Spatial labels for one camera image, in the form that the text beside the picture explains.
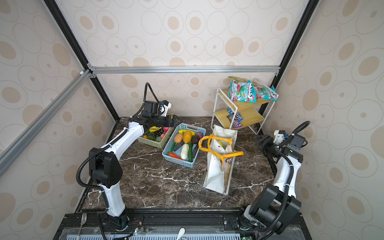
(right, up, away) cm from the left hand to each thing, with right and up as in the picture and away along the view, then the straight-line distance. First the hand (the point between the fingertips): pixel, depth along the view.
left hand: (179, 117), depth 84 cm
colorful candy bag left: (+35, +14, -3) cm, 38 cm away
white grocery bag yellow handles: (+23, -16, 0) cm, 28 cm away
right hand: (+42, -12, -5) cm, 44 cm away
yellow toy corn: (-1, -8, +22) cm, 23 cm away
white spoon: (+2, -56, -13) cm, 58 cm away
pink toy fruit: (-12, -6, +22) cm, 26 cm away
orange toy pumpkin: (+3, -11, +15) cm, 19 cm away
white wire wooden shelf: (+47, +6, +21) cm, 52 cm away
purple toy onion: (+9, -12, +16) cm, 22 cm away
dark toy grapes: (-19, -9, +22) cm, 30 cm away
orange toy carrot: (-7, -22, +11) cm, 26 cm away
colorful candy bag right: (+49, +13, -1) cm, 51 cm away
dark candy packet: (+37, +1, +13) cm, 39 cm away
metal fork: (-47, -52, -10) cm, 71 cm away
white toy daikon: (+2, -21, +12) cm, 24 cm away
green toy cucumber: (+6, -21, +13) cm, 26 cm away
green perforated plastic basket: (-14, -15, +13) cm, 25 cm away
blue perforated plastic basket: (-8, -16, +13) cm, 22 cm away
